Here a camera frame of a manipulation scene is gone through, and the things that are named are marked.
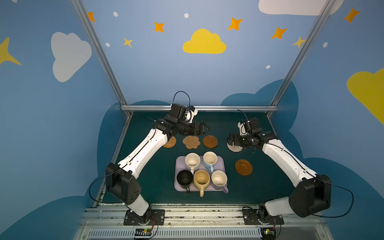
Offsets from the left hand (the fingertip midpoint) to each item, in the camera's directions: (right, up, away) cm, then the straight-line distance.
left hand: (202, 128), depth 76 cm
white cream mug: (-5, -21, +17) cm, 27 cm away
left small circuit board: (-30, -53, -3) cm, 61 cm away
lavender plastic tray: (-14, -23, +17) cm, 32 cm away
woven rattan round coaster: (-21, -11, +28) cm, 37 cm away
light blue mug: (+6, -19, +15) cm, 25 cm away
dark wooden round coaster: (+7, -10, +28) cm, 31 cm away
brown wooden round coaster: (+27, -25, +17) cm, 41 cm away
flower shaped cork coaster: (-6, -10, +28) cm, 31 cm away
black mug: (-10, -29, +10) cm, 33 cm away
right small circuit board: (+33, -53, -3) cm, 62 cm away
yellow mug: (0, -30, +10) cm, 32 cm away
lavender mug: (+10, -30, +10) cm, 33 cm away
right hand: (+19, -6, +9) cm, 22 cm away
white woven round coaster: (+24, -14, +25) cm, 37 cm away
